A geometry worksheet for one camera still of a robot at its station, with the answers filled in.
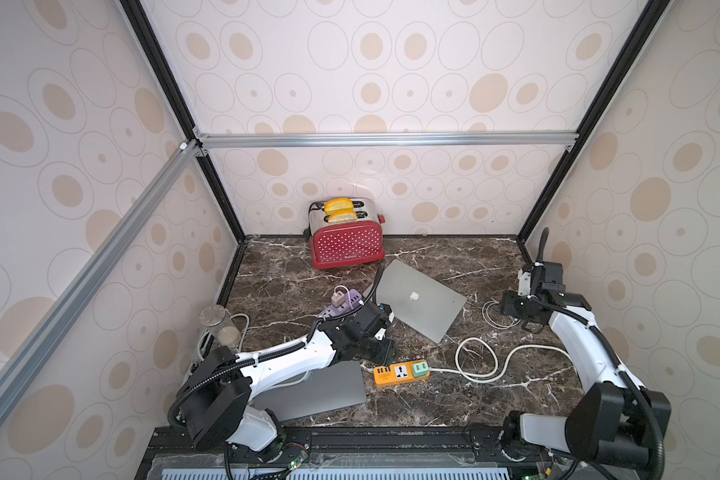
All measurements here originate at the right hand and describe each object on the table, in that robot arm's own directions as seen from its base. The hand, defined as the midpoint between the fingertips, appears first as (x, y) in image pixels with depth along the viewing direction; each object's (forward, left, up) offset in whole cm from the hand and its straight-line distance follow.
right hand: (509, 304), depth 85 cm
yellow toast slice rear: (+32, +52, +9) cm, 62 cm away
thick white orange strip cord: (-16, +5, -13) cm, 21 cm away
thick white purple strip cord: (-8, +89, -7) cm, 89 cm away
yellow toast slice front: (+26, +50, +9) cm, 57 cm away
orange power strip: (-18, +32, -10) cm, 38 cm away
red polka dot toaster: (+22, +52, 0) cm, 56 cm away
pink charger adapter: (+3, +50, -4) cm, 50 cm away
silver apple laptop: (+8, +24, -11) cm, 28 cm away
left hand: (-15, +32, -3) cm, 35 cm away
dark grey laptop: (-21, +50, -14) cm, 56 cm away
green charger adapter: (-18, +26, -6) cm, 32 cm away
